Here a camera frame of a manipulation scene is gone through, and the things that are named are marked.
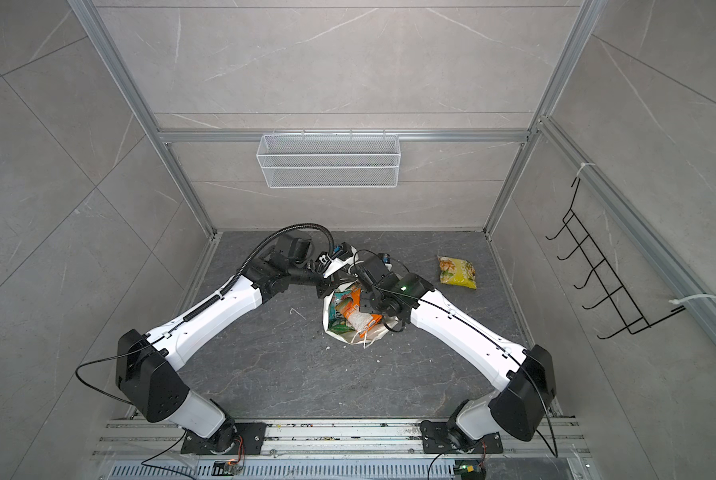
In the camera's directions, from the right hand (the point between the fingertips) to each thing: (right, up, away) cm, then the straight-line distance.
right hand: (369, 297), depth 79 cm
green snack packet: (-8, -9, +4) cm, 13 cm away
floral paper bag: (+2, -8, -6) cm, 10 cm away
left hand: (-4, +8, -4) cm, 9 cm away
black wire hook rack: (+55, +7, -10) cm, 56 cm away
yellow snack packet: (+31, +6, +23) cm, 39 cm away
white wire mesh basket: (-13, +44, +22) cm, 51 cm away
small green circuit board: (+24, -40, -9) cm, 48 cm away
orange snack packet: (-3, -6, +2) cm, 7 cm away
